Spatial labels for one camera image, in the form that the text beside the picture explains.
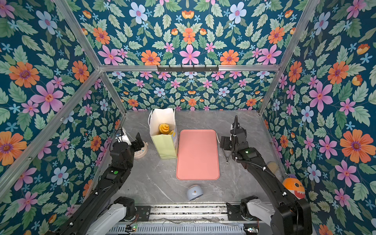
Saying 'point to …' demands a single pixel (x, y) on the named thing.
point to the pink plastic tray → (198, 155)
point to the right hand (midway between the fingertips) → (228, 138)
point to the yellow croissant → (164, 129)
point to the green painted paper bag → (167, 145)
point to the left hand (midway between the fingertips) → (132, 131)
